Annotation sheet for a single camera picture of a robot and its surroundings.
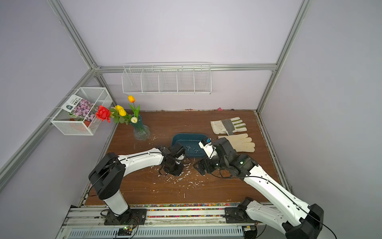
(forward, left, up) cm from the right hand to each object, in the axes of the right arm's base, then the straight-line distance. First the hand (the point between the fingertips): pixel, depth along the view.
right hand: (200, 161), depth 72 cm
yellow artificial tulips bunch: (+23, +43, +9) cm, 50 cm away
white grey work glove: (+36, -22, -20) cm, 47 cm away
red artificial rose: (+16, +46, +17) cm, 52 cm away
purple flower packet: (+21, +60, +16) cm, 66 cm away
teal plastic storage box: (+24, +6, -23) cm, 34 cm away
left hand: (0, +12, -17) cm, 21 cm away
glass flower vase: (+27, +39, -12) cm, 49 cm away
